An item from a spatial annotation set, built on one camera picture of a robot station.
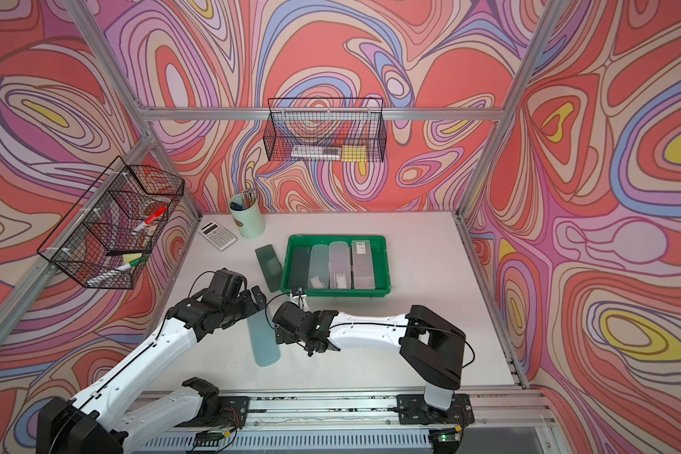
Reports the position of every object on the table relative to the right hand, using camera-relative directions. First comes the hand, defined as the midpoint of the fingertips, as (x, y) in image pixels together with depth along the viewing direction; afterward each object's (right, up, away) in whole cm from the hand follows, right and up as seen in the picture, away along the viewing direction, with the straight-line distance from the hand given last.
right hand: (295, 331), depth 82 cm
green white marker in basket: (-46, +19, -11) cm, 50 cm away
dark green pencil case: (-1, +17, +17) cm, 24 cm away
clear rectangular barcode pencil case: (+21, +18, +18) cm, 33 cm away
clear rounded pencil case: (+13, +18, +20) cm, 29 cm away
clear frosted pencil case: (+5, +17, +19) cm, 26 cm away
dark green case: (-12, +17, +20) cm, 29 cm away
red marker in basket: (-35, +36, -7) cm, 50 cm away
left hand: (-10, +8, -1) cm, 13 cm away
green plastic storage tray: (+28, +19, +22) cm, 40 cm away
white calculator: (-36, +29, +29) cm, 55 cm away
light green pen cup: (-23, +39, +22) cm, 51 cm away
